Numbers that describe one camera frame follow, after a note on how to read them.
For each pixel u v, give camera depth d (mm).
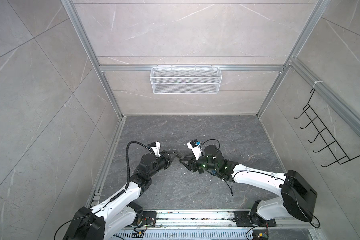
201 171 897
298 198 419
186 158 760
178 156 762
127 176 585
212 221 731
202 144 673
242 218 729
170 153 733
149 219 730
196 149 686
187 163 702
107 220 427
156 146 743
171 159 715
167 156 689
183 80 1009
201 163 681
